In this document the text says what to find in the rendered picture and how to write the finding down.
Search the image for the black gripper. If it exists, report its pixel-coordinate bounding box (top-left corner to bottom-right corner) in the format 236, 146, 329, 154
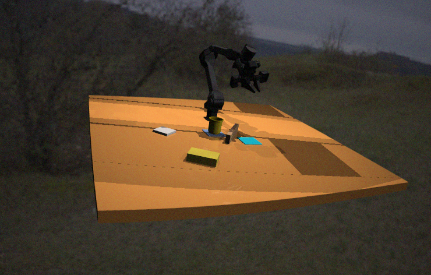
230, 65, 269, 93

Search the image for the olive yellow cup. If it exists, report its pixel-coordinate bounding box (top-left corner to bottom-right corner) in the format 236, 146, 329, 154
208, 117, 224, 135

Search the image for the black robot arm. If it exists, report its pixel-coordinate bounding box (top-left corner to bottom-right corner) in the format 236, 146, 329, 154
199, 44, 261, 121

